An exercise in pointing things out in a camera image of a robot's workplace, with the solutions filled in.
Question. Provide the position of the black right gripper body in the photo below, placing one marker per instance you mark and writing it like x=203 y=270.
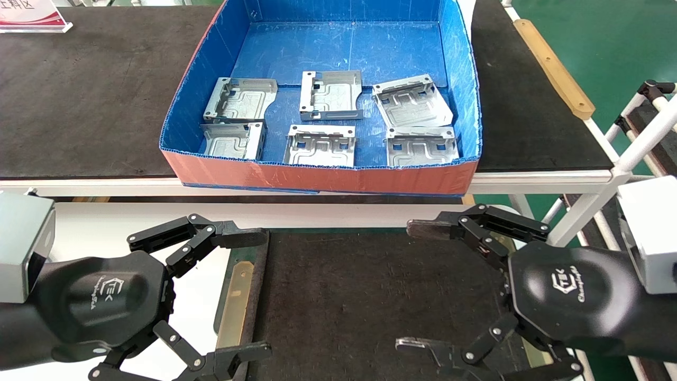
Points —
x=571 y=291

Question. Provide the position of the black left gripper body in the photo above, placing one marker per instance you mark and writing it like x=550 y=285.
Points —
x=106 y=301

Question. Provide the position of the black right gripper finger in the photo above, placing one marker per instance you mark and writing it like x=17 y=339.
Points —
x=476 y=225
x=455 y=360

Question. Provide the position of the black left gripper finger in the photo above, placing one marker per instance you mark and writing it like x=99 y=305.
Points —
x=243 y=238
x=232 y=360

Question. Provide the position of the stamped metal bracket plate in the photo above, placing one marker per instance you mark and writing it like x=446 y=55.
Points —
x=412 y=103
x=243 y=100
x=333 y=95
x=423 y=151
x=320 y=151
x=230 y=142

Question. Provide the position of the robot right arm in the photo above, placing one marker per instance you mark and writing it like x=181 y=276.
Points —
x=661 y=328

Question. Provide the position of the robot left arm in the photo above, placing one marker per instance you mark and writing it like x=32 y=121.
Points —
x=21 y=333

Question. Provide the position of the blue red corrugated plastic box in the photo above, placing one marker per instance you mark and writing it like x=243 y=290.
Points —
x=338 y=47

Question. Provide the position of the brass metal strip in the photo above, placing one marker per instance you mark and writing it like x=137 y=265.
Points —
x=235 y=301

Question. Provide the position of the small black work mat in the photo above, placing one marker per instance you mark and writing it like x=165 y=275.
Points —
x=344 y=296

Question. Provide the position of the long tan wooden strip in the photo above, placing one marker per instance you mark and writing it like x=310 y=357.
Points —
x=555 y=69

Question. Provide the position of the thin white rack pipe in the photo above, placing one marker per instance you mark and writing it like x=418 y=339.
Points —
x=627 y=116

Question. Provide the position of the large black table mat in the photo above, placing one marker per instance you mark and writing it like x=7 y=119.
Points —
x=79 y=106

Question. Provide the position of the black pipe clamp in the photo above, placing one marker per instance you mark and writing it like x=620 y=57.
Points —
x=656 y=89

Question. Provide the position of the white red sign stand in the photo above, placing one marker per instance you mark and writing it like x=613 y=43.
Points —
x=29 y=13

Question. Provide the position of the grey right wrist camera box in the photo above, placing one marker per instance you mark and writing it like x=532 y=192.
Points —
x=650 y=233

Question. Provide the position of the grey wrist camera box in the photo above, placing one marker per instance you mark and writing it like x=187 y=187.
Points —
x=18 y=243
x=650 y=233

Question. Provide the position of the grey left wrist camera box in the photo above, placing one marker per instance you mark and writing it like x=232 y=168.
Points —
x=18 y=243

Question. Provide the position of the white table frame rail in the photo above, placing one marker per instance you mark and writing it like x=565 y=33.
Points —
x=79 y=186

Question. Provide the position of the thick white frame pipe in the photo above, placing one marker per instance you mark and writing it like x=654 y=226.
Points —
x=624 y=159

